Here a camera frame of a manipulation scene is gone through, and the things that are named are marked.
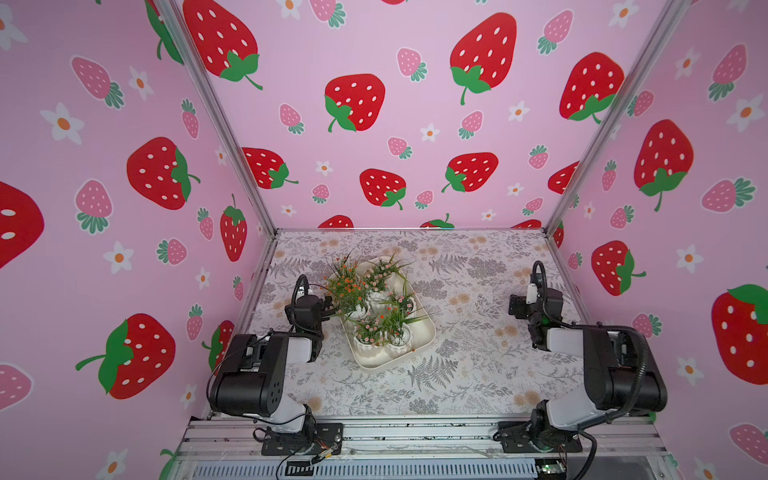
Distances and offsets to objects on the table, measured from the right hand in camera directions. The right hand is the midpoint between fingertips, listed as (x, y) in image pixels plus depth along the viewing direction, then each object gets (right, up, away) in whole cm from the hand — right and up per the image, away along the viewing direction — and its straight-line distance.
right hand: (525, 294), depth 95 cm
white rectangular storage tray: (-33, -11, -2) cm, 35 cm away
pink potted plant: (-49, -10, -18) cm, 53 cm away
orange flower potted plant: (-57, +3, -7) cm, 58 cm away
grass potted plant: (-42, -7, -13) cm, 45 cm away
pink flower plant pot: (-48, +5, -7) cm, 49 cm away
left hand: (-69, -1, 0) cm, 69 cm away
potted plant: (-39, -2, -7) cm, 39 cm away
